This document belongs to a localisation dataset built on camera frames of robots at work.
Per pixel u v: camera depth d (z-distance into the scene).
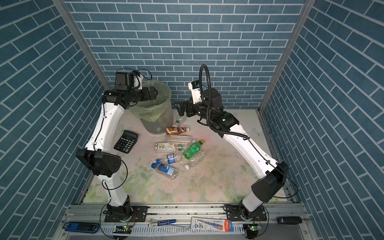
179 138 1.02
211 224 0.70
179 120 1.11
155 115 0.88
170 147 0.94
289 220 0.70
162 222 0.70
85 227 0.67
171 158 0.89
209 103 0.49
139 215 0.74
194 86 0.58
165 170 0.83
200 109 0.54
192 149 0.92
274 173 0.42
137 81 0.66
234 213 0.74
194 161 0.91
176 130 1.02
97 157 0.47
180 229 0.71
